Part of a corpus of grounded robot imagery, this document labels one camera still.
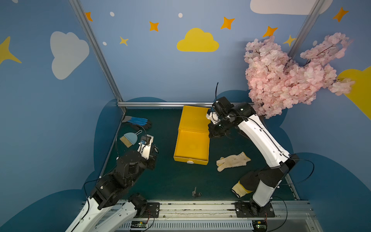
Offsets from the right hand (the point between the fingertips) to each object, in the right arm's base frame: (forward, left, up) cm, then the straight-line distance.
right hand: (210, 134), depth 74 cm
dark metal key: (-23, +6, -26) cm, 35 cm away
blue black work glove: (+25, +53, -25) cm, 64 cm away
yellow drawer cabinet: (+12, +9, -7) cm, 17 cm away
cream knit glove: (-1, -19, -27) cm, 33 cm away
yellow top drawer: (0, +9, -13) cm, 16 cm away
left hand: (-10, +27, +4) cm, 29 cm away
